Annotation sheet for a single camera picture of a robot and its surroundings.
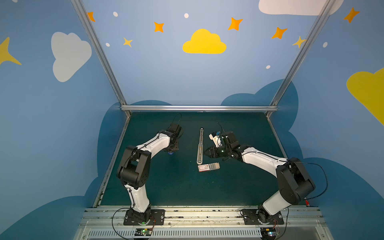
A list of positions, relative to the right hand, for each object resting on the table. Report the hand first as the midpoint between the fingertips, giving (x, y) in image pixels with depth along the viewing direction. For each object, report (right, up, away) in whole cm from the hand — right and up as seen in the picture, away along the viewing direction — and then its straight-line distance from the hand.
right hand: (207, 150), depth 88 cm
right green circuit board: (+28, -37, -16) cm, 49 cm away
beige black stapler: (-4, 0, +12) cm, 13 cm away
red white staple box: (+1, -11, +4) cm, 12 cm away
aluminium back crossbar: (-4, +31, +41) cm, 52 cm away
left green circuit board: (-33, -37, -17) cm, 52 cm away
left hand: (-22, +1, +8) cm, 23 cm away
